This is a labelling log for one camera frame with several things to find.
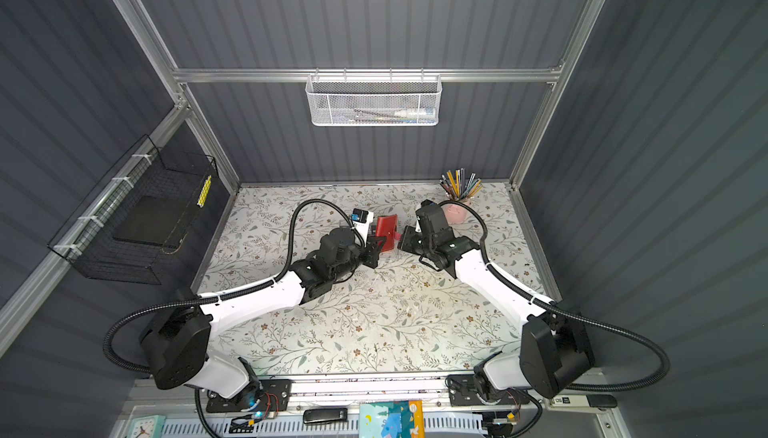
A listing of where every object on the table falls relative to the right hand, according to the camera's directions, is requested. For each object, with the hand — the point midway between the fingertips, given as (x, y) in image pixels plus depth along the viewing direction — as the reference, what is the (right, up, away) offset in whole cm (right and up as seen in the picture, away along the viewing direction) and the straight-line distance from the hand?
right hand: (402, 238), depth 84 cm
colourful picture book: (-3, -41, -14) cm, 44 cm away
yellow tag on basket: (-55, +11, -3) cm, 56 cm away
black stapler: (-19, -39, -16) cm, 46 cm away
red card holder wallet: (-4, +4, -5) cm, 7 cm away
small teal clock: (-59, -42, -15) cm, 75 cm away
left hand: (-5, 0, -3) cm, 6 cm away
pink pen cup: (+14, +7, -7) cm, 17 cm away
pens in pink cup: (+20, +16, +21) cm, 34 cm away
